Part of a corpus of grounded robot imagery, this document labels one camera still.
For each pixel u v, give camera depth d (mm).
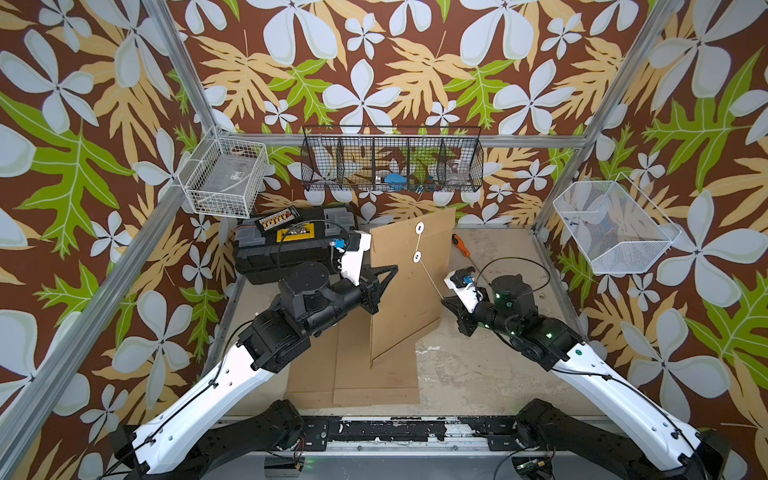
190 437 392
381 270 534
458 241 1126
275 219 955
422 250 605
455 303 629
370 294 486
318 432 744
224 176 854
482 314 618
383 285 556
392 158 989
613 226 836
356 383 820
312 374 833
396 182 975
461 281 598
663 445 392
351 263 491
